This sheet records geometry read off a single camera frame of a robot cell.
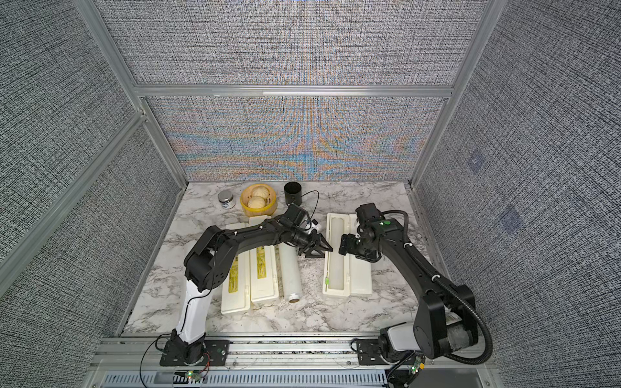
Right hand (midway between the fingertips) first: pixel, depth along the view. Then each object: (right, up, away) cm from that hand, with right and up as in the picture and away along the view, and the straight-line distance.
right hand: (349, 246), depth 83 cm
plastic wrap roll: (-20, -10, +3) cm, 23 cm away
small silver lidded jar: (-50, +17, +23) cm, 58 cm away
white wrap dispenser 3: (-29, -8, -1) cm, 30 cm away
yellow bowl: (-36, +17, +23) cm, 46 cm away
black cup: (-21, +20, +24) cm, 37 cm away
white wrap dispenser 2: (-38, -14, -5) cm, 41 cm away
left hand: (-5, -2, +3) cm, 6 cm away
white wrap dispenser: (-2, -10, -1) cm, 10 cm away
